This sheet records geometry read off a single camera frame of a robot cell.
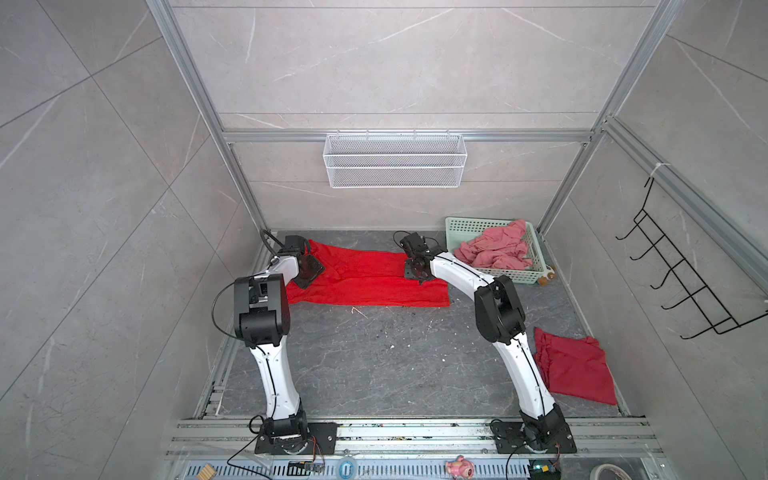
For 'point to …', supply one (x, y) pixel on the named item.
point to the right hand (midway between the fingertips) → (413, 269)
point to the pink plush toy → (461, 468)
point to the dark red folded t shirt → (574, 367)
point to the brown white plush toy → (550, 274)
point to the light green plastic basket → (460, 229)
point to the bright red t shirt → (367, 279)
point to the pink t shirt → (504, 247)
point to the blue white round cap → (347, 468)
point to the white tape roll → (595, 474)
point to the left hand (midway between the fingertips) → (316, 265)
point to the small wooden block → (207, 473)
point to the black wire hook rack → (701, 310)
